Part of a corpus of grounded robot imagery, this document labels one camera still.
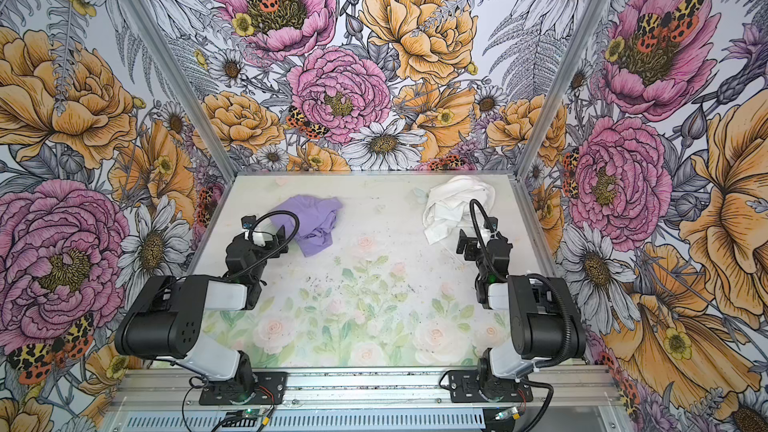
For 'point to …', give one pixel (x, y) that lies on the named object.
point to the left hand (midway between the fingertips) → (270, 234)
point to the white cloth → (447, 207)
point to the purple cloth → (316, 217)
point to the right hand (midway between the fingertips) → (475, 237)
